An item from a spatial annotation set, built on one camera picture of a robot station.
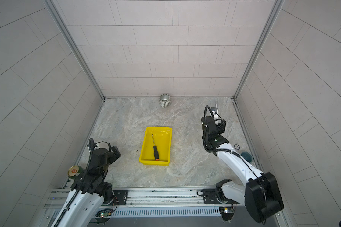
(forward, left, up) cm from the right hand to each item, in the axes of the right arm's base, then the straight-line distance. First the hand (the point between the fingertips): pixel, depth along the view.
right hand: (213, 117), depth 83 cm
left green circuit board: (-42, +58, -13) cm, 73 cm away
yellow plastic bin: (-3, +32, -15) cm, 36 cm away
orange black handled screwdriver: (-12, +36, -15) cm, 41 cm away
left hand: (-12, +59, -8) cm, 61 cm away
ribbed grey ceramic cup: (+25, +30, -8) cm, 40 cm away
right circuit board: (-44, 0, -19) cm, 48 cm away
